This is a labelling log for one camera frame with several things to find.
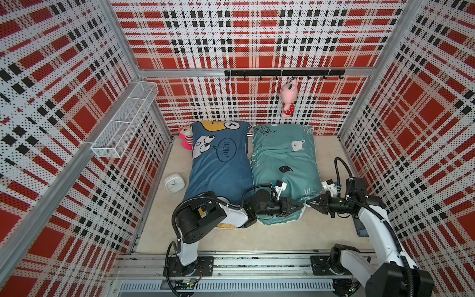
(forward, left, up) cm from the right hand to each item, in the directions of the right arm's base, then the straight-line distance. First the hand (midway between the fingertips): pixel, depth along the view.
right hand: (310, 203), depth 75 cm
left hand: (-2, +3, 0) cm, 3 cm away
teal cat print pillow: (+33, +3, -7) cm, 34 cm away
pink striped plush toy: (+46, +64, -7) cm, 79 cm away
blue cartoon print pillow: (+23, +39, 0) cm, 45 cm away
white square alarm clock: (+15, +64, -9) cm, 66 cm away
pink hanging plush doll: (+49, +5, +20) cm, 53 cm away
